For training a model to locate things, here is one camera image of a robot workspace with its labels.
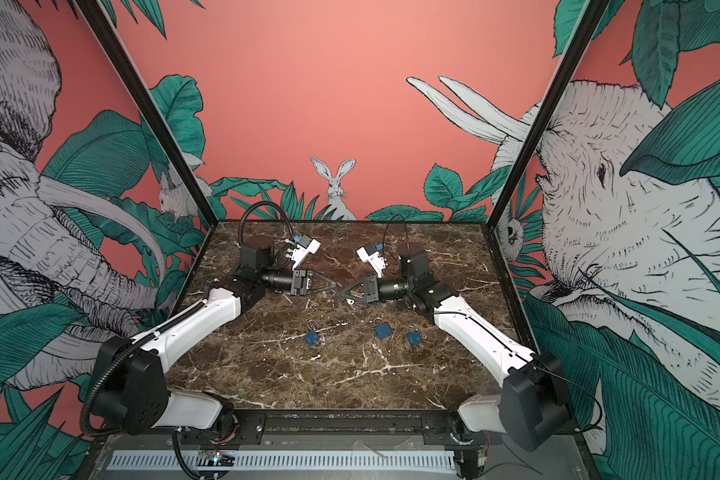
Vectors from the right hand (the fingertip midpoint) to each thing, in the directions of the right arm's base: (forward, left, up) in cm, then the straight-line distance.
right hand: (340, 296), depth 67 cm
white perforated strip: (-29, +15, -27) cm, 43 cm away
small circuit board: (-29, +31, -27) cm, 50 cm away
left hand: (+3, +2, -1) cm, 4 cm away
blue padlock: (+2, -21, -29) cm, 35 cm away
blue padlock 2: (+2, +11, -27) cm, 29 cm away
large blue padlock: (+5, -11, -28) cm, 31 cm away
